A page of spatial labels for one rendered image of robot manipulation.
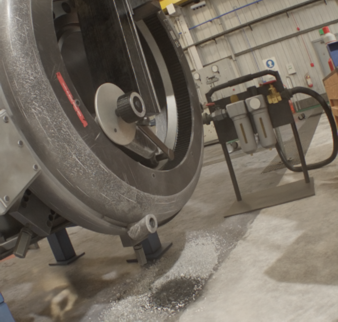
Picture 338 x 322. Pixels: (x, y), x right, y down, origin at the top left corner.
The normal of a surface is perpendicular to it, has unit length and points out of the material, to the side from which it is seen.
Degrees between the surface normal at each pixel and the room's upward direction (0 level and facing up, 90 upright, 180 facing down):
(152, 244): 90
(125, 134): 90
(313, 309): 0
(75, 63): 136
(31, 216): 90
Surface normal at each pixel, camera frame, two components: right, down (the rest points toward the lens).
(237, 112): -0.41, 0.18
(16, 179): 0.86, -0.25
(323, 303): -0.30, -0.95
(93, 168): 0.74, 0.05
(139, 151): 0.65, 0.47
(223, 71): -0.64, 0.24
